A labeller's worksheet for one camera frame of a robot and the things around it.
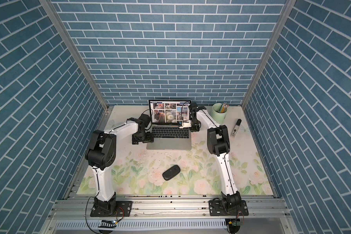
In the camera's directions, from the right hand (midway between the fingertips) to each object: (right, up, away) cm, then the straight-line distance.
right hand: (194, 128), depth 108 cm
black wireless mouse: (-15, -25, -23) cm, 37 cm away
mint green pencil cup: (+16, +11, -9) cm, 21 cm away
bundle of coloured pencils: (+20, +15, -9) cm, 26 cm away
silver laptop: (-20, +9, -3) cm, 23 cm away
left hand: (-32, -9, -10) cm, 34 cm away
